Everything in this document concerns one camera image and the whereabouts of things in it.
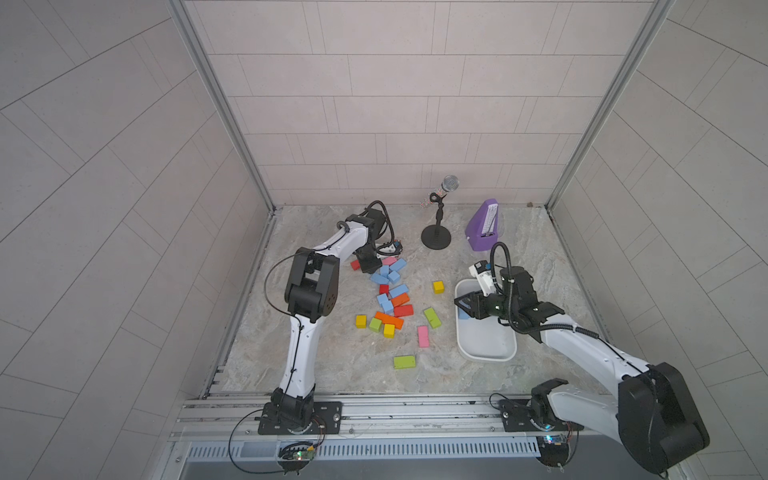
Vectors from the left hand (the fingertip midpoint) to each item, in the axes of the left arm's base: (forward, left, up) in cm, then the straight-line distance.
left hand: (373, 261), depth 102 cm
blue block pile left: (-9, -2, +3) cm, 9 cm away
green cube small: (-24, -2, +2) cm, 24 cm away
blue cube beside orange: (-19, -6, +3) cm, 20 cm away
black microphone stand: (+9, -22, +3) cm, 24 cm away
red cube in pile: (-12, -4, +2) cm, 13 cm away
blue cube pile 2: (-8, -7, +2) cm, 11 cm away
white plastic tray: (-28, -32, +5) cm, 43 cm away
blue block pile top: (-3, -9, +2) cm, 9 cm away
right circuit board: (-52, -45, +1) cm, 69 cm away
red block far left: (-4, +5, +3) cm, 7 cm away
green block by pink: (-21, -19, +2) cm, 28 cm away
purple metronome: (+7, -37, +9) cm, 39 cm away
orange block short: (-15, -9, +1) cm, 18 cm away
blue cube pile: (-16, -5, +3) cm, 17 cm away
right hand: (-19, -26, +9) cm, 33 cm away
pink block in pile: (-2, -6, +3) cm, 7 cm away
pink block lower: (-26, -16, 0) cm, 31 cm away
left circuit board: (-54, +14, +2) cm, 55 cm away
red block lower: (-19, -10, +1) cm, 21 cm away
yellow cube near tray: (-11, -21, +3) cm, 24 cm away
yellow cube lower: (-26, -6, +2) cm, 26 cm away
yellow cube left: (-23, +2, +3) cm, 23 cm away
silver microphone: (+7, -23, +29) cm, 38 cm away
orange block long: (-21, -6, 0) cm, 22 cm away
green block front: (-33, -10, +1) cm, 35 cm away
